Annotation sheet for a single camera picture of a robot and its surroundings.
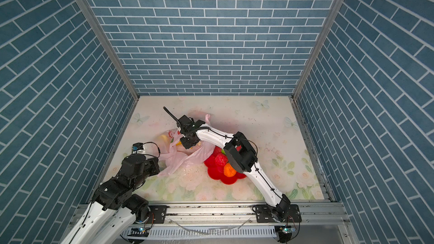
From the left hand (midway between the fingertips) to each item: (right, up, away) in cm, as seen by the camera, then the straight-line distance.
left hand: (160, 159), depth 77 cm
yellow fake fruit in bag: (-4, +7, +17) cm, 19 cm away
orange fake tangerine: (+32, -7, +4) cm, 33 cm away
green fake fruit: (+29, +8, -19) cm, 36 cm away
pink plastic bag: (+4, 0, +7) cm, 8 cm away
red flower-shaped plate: (+26, -9, +9) cm, 29 cm away
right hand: (+7, +4, +19) cm, 20 cm away
